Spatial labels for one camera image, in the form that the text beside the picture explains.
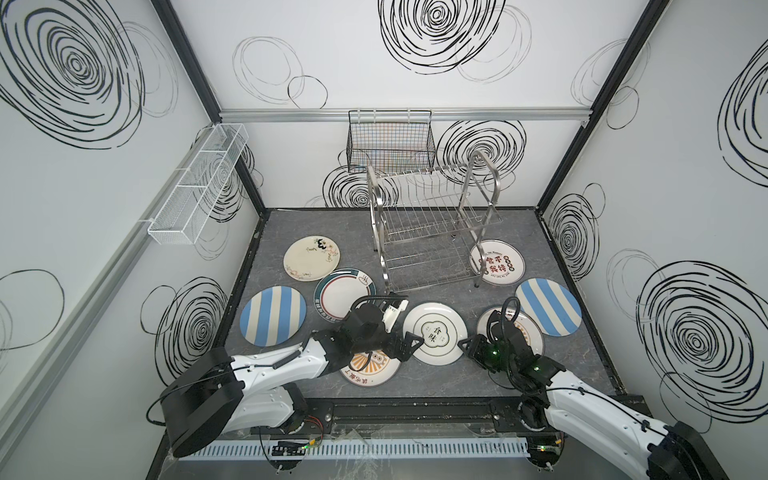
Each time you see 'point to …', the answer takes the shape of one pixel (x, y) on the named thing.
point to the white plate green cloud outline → (441, 326)
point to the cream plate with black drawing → (311, 258)
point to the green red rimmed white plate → (338, 289)
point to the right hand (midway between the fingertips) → (454, 350)
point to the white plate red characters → (497, 262)
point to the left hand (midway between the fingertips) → (415, 335)
